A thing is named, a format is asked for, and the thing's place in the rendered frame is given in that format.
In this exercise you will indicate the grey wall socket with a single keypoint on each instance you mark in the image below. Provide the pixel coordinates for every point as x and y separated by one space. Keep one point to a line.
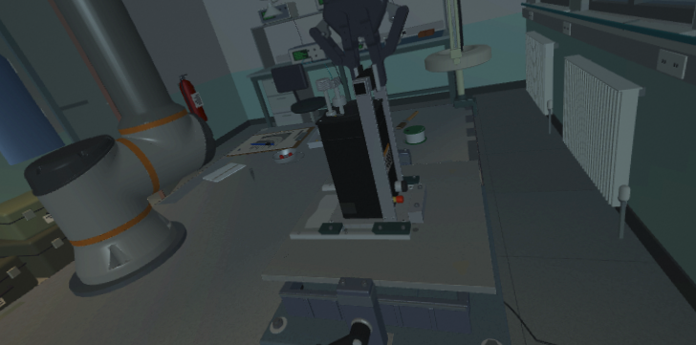
671 64

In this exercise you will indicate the brown clipboard with papers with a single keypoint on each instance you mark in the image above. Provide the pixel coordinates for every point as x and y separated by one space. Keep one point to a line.
272 142

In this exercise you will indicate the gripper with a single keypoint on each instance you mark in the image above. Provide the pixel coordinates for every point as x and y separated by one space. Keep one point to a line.
353 13

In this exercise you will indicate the grey desk with shelves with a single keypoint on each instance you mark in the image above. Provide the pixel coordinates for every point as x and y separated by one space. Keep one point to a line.
424 40

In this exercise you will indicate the grey instrument with green display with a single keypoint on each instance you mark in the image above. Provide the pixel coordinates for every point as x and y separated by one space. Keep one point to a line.
304 53
280 12

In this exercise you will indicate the white cylinder fitting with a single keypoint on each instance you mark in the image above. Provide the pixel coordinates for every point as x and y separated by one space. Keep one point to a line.
330 93

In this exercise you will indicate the black gyro cradle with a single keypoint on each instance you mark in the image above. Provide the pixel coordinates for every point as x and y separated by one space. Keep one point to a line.
350 165

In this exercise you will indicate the white flat ruler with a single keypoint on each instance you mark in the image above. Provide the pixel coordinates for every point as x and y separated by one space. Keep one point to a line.
224 172

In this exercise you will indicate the black office chair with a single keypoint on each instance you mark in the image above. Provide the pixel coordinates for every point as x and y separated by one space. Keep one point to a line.
291 81

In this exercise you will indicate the small white radiator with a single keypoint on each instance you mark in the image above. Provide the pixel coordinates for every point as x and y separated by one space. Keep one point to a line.
538 73

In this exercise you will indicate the large white radiator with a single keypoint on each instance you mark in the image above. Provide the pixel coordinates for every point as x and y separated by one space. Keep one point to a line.
598 121

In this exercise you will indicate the blue window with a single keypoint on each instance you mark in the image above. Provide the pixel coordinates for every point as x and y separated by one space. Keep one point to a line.
24 116

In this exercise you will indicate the white knob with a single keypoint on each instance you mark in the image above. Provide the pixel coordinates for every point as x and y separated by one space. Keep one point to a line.
401 186

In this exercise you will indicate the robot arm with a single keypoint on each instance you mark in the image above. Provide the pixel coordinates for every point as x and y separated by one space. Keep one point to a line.
103 192

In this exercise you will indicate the red and white tin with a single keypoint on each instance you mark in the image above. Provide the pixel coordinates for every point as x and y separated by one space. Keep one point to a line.
287 156

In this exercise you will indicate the green solder spool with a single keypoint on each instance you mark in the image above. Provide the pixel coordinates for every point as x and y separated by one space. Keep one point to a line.
415 135

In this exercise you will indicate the grey tilt table with rails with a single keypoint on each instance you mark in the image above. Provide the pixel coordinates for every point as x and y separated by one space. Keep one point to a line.
375 170

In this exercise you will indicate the green storage crates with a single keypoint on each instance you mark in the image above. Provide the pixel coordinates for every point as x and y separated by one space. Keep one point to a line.
27 246

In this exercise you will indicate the dark grey bench vise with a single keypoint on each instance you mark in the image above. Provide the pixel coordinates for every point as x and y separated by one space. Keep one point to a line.
375 312

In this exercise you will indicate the red knob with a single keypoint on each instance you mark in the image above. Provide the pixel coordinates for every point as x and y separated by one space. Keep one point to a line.
399 199

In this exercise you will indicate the red fire extinguisher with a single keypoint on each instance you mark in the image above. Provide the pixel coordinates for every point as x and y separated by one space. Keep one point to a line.
193 99

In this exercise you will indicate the small grey box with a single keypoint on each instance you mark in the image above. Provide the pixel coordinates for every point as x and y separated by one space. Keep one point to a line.
405 157

